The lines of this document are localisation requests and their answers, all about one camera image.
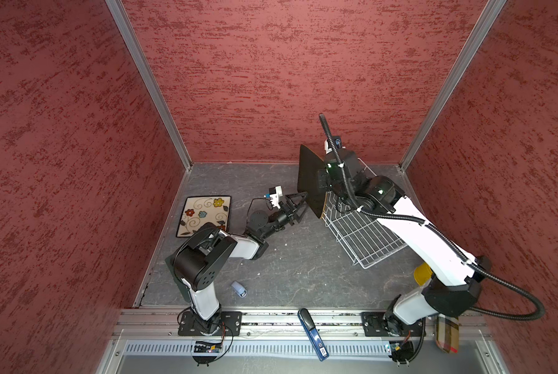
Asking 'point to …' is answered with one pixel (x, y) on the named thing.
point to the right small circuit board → (401, 351)
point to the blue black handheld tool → (313, 334)
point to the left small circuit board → (207, 348)
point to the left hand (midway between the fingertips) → (311, 203)
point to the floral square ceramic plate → (199, 210)
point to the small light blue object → (239, 289)
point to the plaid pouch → (447, 334)
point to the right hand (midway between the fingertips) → (322, 173)
